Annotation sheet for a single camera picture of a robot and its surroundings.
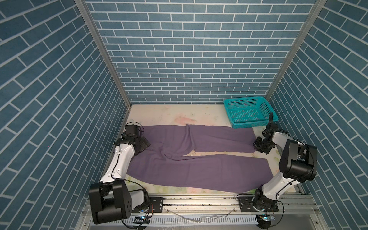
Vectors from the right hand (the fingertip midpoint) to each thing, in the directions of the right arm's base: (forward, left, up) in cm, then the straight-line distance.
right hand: (257, 147), depth 96 cm
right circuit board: (-39, +4, -2) cm, 39 cm away
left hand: (-11, +72, +10) cm, 74 cm away
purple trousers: (-17, +61, +1) cm, 64 cm away
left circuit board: (-45, +67, -3) cm, 81 cm away
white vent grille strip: (-43, +34, -1) cm, 55 cm away
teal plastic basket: (+25, +3, +9) cm, 27 cm away
